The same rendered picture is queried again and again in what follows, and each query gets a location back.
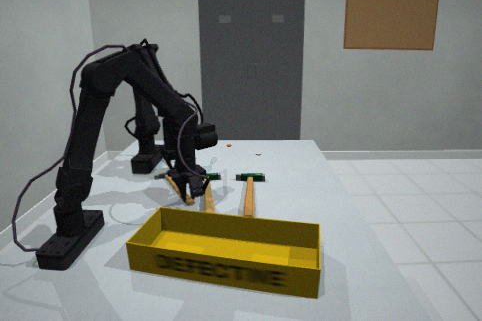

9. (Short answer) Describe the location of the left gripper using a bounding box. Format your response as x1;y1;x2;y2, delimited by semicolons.
160;133;176;170

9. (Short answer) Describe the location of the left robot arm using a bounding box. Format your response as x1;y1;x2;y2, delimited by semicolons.
127;44;178;163

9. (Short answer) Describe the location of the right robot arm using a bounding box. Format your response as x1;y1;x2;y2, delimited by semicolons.
35;51;218;260

